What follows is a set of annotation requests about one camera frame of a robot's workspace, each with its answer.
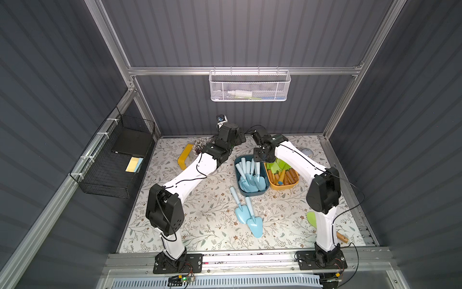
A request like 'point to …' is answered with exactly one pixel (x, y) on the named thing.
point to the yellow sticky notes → (133, 164)
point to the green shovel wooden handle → (274, 167)
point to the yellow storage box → (284, 187)
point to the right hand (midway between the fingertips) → (259, 158)
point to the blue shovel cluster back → (260, 181)
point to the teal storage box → (264, 171)
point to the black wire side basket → (109, 165)
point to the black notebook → (132, 142)
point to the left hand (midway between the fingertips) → (236, 132)
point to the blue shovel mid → (252, 168)
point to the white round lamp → (308, 152)
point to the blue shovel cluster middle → (242, 211)
